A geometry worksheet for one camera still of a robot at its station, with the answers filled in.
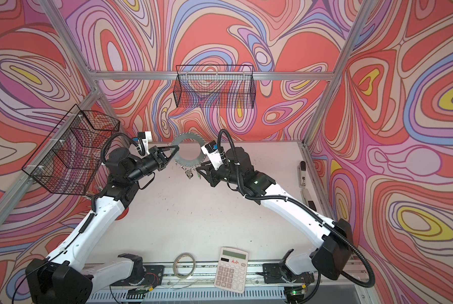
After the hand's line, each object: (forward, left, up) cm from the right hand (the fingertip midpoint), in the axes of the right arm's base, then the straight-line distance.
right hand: (202, 172), depth 70 cm
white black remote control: (+16, -51, -27) cm, 60 cm away
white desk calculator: (-28, -10, -28) cm, 41 cm away
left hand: (+5, +7, +8) cm, 11 cm away
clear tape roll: (-25, +13, -29) cm, 41 cm away
